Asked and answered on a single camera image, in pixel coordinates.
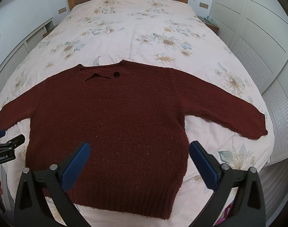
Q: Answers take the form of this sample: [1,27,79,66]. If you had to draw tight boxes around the dark red knit sweater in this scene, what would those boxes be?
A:
[0,61,268,219]

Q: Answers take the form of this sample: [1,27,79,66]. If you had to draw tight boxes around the magenta plastic basket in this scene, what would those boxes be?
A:
[214,203,233,226]

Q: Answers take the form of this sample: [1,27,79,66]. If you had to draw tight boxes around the white low shelf unit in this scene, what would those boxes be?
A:
[0,17,54,92]

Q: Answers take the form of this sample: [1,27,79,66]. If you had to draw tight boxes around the wooden nightstand left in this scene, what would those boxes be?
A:
[43,26,56,38]

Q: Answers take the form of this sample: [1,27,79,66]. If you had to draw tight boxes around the wooden nightstand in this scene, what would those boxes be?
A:
[43,26,56,38]
[198,16,219,34]

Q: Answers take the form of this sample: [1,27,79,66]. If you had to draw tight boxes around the wooden nightstand right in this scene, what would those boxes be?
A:
[198,16,219,34]

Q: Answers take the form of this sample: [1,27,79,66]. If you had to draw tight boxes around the floral pink bed cover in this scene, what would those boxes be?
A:
[0,0,274,226]

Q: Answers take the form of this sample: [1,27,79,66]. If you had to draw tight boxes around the white louvered wardrobe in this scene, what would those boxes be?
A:
[210,0,288,164]

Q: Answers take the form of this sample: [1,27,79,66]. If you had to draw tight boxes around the beige wall switch left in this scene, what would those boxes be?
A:
[58,7,67,14]

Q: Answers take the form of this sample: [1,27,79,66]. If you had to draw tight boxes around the beige wall switch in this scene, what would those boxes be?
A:
[199,3,209,9]
[58,7,67,14]

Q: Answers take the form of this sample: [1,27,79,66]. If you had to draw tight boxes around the beige wall switch right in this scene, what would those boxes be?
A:
[199,3,209,9]

